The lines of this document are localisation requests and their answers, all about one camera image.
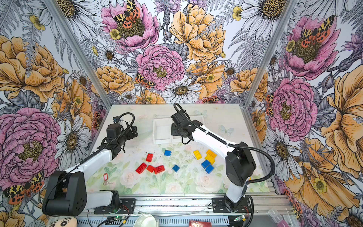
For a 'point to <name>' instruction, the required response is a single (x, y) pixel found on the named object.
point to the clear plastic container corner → (275, 215)
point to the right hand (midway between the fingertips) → (176, 132)
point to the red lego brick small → (150, 168)
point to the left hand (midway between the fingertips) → (129, 132)
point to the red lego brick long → (141, 168)
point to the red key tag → (105, 176)
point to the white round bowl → (145, 220)
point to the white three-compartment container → (161, 127)
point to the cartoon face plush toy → (62, 219)
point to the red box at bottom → (199, 223)
